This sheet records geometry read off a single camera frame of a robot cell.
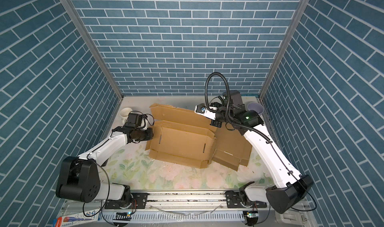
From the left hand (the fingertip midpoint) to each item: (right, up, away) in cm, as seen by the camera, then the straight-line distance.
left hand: (153, 133), depth 89 cm
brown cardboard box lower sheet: (+48, -10, +2) cm, 49 cm away
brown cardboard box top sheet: (+17, -1, -3) cm, 17 cm away
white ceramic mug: (-24, +11, +13) cm, 30 cm away
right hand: (+30, +15, -19) cm, 39 cm away
